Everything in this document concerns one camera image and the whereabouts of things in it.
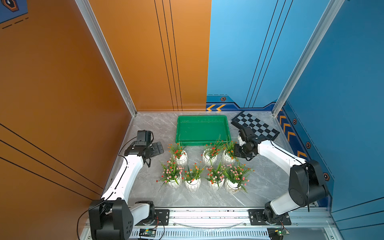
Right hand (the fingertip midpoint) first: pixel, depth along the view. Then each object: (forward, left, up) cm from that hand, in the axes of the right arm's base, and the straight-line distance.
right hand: (235, 153), depth 90 cm
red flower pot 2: (-3, +16, +4) cm, 17 cm away
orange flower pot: (-3, +5, +3) cm, 7 cm away
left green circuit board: (-39, +47, -8) cm, 61 cm away
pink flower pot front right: (-18, +4, +8) cm, 20 cm away
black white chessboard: (+21, -22, -3) cm, 31 cm away
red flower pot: (-4, +33, +3) cm, 33 cm away
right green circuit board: (-39, -15, -8) cm, 42 cm away
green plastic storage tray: (+23, +20, -6) cm, 31 cm away
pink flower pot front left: (-17, +36, +8) cm, 40 cm away
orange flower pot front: (-17, +26, +5) cm, 31 cm away
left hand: (0, +48, +7) cm, 48 cm away
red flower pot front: (-18, +14, +8) cm, 24 cm away
